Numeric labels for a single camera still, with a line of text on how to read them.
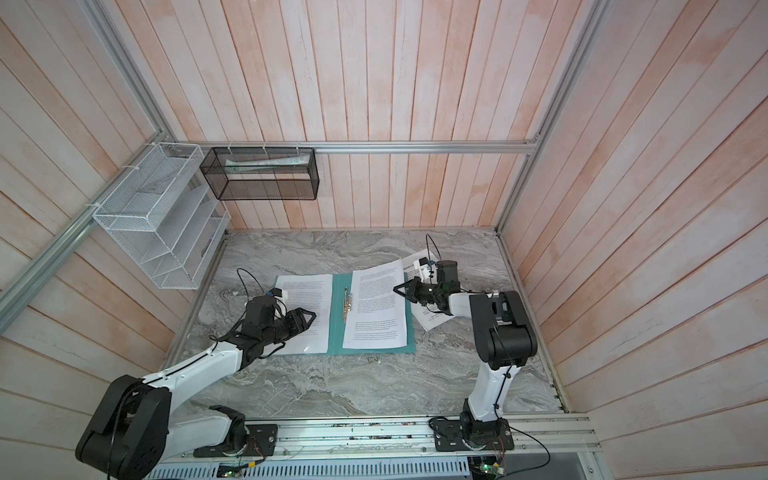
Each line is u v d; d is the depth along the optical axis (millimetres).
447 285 799
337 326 934
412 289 858
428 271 903
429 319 953
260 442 733
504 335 511
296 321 778
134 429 408
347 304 970
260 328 678
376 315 947
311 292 1017
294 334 789
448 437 730
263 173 1064
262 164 900
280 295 817
